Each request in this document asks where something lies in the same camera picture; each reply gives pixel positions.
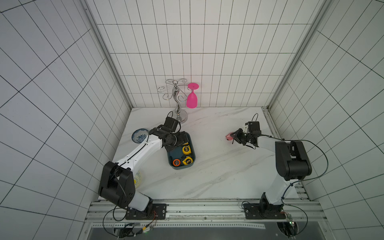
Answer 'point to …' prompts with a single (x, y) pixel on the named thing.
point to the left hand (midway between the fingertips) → (180, 145)
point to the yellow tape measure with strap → (186, 150)
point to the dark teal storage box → (183, 156)
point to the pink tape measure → (228, 137)
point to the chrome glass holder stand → (177, 91)
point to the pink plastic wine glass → (191, 99)
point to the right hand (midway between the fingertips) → (226, 133)
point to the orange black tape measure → (176, 162)
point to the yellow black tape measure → (188, 161)
